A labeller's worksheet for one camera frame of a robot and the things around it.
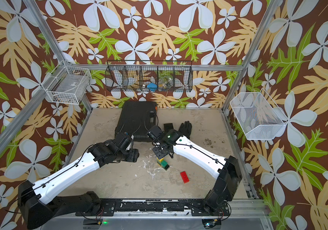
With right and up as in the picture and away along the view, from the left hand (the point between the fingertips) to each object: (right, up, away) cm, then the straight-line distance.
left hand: (135, 153), depth 78 cm
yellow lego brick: (+13, -6, +7) cm, 16 cm away
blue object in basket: (+8, +40, +16) cm, 44 cm away
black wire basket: (+6, +49, +21) cm, 54 cm away
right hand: (+13, +1, +1) cm, 14 cm away
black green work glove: (+32, +12, +26) cm, 43 cm away
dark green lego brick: (+16, -9, +7) cm, 20 cm away
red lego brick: (+28, -16, +6) cm, 33 cm away
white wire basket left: (-43, +40, +7) cm, 59 cm away
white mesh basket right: (+69, +19, +1) cm, 72 cm away
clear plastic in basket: (+17, +45, +21) cm, 52 cm away
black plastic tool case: (-5, +20, +26) cm, 34 cm away
